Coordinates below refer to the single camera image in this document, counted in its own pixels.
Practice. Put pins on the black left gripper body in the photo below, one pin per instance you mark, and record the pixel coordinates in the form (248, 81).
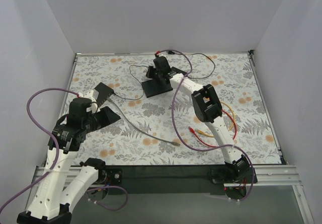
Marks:
(96, 119)

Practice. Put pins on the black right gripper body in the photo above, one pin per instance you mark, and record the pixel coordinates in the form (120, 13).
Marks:
(156, 76)

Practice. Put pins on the black network switch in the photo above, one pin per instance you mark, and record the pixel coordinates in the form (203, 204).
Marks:
(154, 87)
(101, 93)

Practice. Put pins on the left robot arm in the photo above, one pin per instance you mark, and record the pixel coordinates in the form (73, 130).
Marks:
(53, 202)

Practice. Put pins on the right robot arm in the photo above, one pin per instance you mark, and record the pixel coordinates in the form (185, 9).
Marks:
(207, 107)

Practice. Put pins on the floral patterned table mat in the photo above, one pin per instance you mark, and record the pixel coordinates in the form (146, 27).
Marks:
(164, 130)

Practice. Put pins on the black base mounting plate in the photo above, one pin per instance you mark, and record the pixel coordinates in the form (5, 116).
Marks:
(177, 179)

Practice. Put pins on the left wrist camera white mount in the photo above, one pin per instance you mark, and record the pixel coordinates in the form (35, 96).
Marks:
(92, 95)

